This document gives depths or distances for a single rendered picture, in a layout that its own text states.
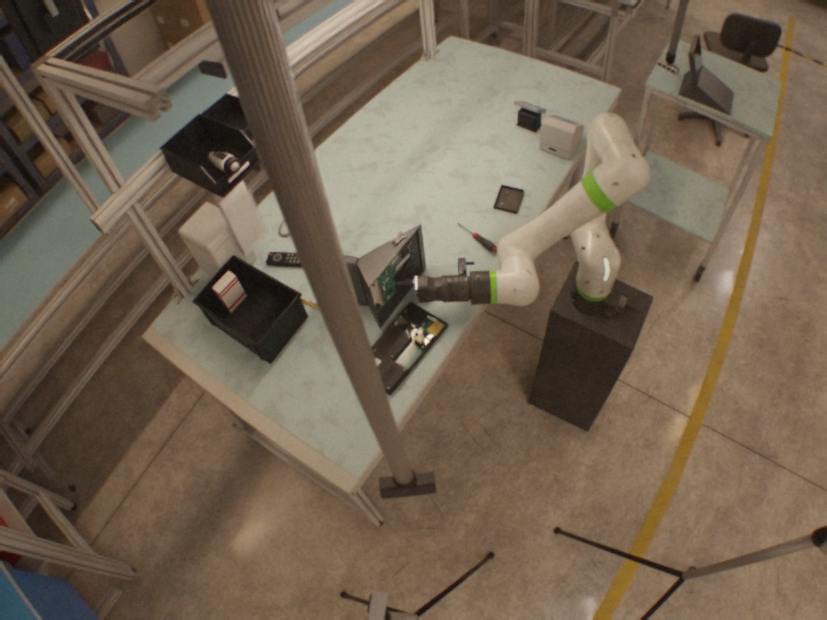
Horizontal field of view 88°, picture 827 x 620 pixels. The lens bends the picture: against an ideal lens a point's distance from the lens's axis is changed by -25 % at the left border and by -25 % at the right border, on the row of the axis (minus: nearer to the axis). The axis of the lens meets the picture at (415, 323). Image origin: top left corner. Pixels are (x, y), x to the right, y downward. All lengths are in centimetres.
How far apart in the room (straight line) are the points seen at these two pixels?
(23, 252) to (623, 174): 250
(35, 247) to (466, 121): 202
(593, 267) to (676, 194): 151
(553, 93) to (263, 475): 214
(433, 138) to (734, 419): 195
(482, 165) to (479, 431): 118
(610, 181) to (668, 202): 164
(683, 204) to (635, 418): 120
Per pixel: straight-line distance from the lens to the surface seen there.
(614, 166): 144
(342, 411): 151
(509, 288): 150
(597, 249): 174
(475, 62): 260
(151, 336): 188
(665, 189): 314
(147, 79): 101
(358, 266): 148
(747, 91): 273
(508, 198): 189
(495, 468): 247
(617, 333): 188
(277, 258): 181
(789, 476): 293
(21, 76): 453
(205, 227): 174
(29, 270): 266
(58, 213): 281
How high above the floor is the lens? 237
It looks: 59 degrees down
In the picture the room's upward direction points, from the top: 9 degrees counter-clockwise
